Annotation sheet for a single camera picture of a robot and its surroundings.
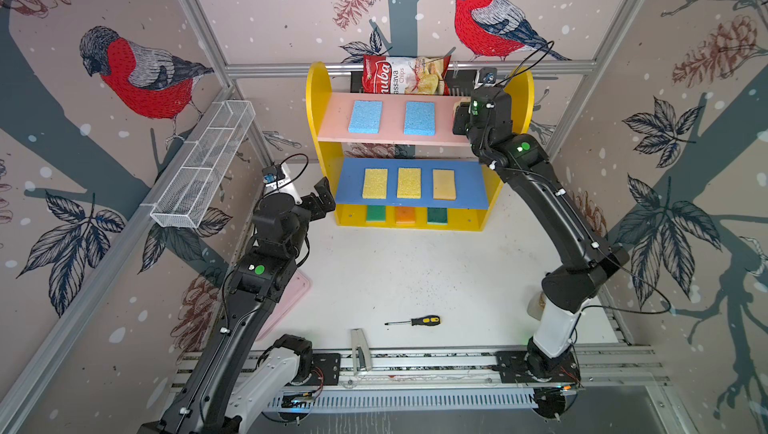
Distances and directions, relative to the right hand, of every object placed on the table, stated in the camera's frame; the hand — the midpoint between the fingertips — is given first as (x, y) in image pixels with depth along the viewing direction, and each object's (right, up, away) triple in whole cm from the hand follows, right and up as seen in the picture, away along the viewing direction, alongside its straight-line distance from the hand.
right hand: (461, 110), depth 71 cm
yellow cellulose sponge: (-11, -18, +23) cm, 31 cm away
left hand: (-36, -18, -5) cm, 40 cm away
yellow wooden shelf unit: (-16, -8, +56) cm, 58 cm away
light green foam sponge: (-23, -28, +33) cm, 49 cm away
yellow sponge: (-22, -18, +23) cm, 37 cm away
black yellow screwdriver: (-7, -55, +9) cm, 56 cm away
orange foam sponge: (-13, -29, +31) cm, 44 cm away
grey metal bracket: (-26, -60, +7) cm, 65 cm away
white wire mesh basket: (-67, -21, 0) cm, 70 cm away
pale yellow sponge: (0, -19, +21) cm, 29 cm away
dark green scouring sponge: (-1, -29, +29) cm, 41 cm away
